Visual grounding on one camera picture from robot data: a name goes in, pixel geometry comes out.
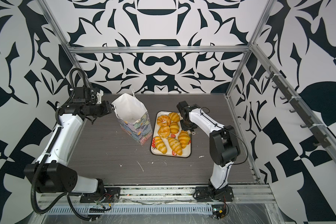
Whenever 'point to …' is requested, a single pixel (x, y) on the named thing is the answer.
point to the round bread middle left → (164, 131)
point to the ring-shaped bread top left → (163, 120)
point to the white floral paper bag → (133, 117)
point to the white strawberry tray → (174, 116)
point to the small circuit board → (218, 211)
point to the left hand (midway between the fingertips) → (110, 106)
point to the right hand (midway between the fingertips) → (188, 125)
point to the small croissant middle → (174, 127)
